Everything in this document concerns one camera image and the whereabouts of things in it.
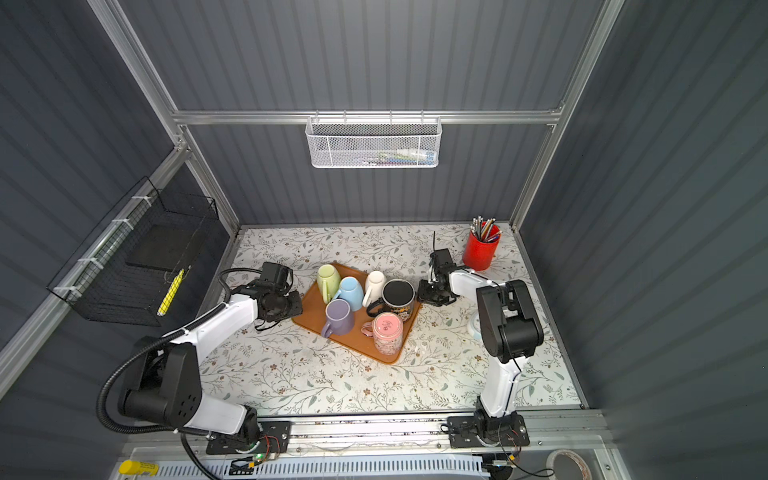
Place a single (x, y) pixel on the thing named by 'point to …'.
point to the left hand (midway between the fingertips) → (296, 308)
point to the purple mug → (339, 318)
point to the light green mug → (329, 279)
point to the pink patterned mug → (387, 331)
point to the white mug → (375, 285)
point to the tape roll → (577, 458)
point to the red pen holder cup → (481, 246)
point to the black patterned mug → (398, 297)
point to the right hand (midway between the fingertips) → (425, 299)
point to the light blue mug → (351, 291)
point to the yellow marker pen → (130, 467)
